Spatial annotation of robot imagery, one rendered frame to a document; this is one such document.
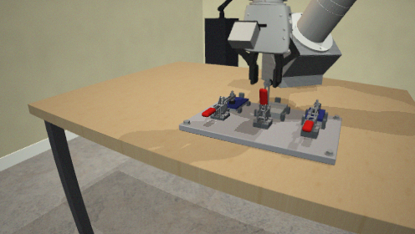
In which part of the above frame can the toggle clamp with red handle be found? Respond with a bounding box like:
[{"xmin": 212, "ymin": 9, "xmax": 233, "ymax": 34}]
[
  {"xmin": 253, "ymin": 78, "xmax": 273, "ymax": 129},
  {"xmin": 300, "ymin": 99, "xmax": 320, "ymax": 139},
  {"xmin": 202, "ymin": 90, "xmax": 236, "ymax": 120}
]

